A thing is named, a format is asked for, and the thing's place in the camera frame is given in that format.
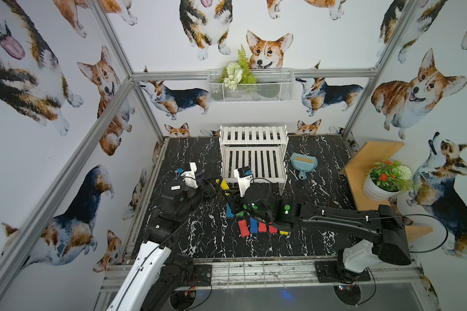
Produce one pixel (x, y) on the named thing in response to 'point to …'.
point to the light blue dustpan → (303, 163)
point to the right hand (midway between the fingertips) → (227, 183)
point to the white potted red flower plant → (386, 179)
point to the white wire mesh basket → (272, 85)
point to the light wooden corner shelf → (370, 154)
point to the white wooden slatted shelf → (261, 148)
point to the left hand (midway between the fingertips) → (219, 175)
